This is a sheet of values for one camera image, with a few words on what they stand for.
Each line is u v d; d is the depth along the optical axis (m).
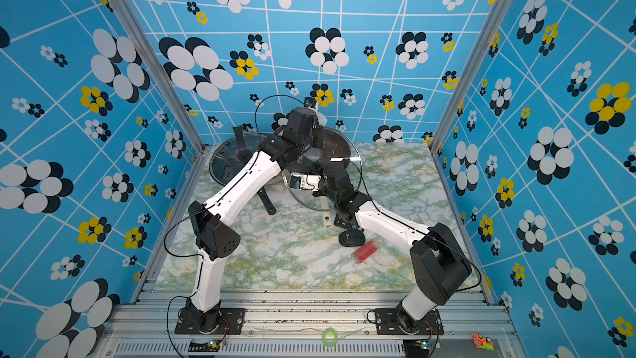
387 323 0.73
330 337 0.71
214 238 0.56
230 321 0.74
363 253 0.87
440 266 0.44
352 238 0.89
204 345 0.72
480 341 0.68
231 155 1.18
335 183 0.62
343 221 0.93
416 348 0.69
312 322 0.75
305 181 0.69
